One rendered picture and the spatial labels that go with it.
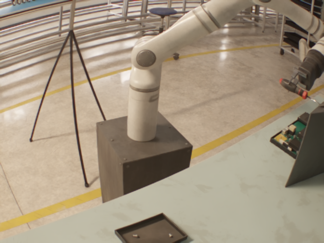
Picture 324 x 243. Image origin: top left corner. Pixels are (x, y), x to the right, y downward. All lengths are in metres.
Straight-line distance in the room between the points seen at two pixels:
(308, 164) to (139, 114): 0.57
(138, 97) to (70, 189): 1.25
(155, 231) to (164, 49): 0.53
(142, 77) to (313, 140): 0.57
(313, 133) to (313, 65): 0.24
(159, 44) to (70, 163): 1.58
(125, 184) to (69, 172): 1.26
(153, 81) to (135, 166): 0.25
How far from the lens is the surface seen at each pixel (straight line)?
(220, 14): 0.94
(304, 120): 1.07
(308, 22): 1.01
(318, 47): 0.97
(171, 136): 1.15
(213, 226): 0.65
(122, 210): 0.67
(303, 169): 0.79
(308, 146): 0.75
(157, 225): 0.64
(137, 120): 1.07
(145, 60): 0.97
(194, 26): 0.94
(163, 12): 3.86
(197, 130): 2.80
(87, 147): 2.53
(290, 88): 0.85
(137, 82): 1.02
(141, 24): 5.31
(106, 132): 1.15
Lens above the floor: 1.48
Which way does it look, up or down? 32 degrees down
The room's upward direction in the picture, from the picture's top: 6 degrees clockwise
